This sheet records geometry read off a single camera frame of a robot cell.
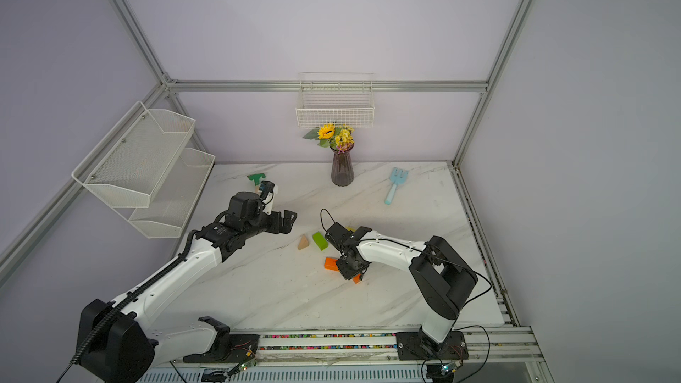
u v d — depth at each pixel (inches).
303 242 36.7
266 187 27.5
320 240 37.7
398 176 44.9
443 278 18.0
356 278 31.4
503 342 30.0
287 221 29.0
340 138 37.1
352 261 29.0
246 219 24.5
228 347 28.1
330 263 34.9
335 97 37.6
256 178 44.9
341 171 42.4
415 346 28.8
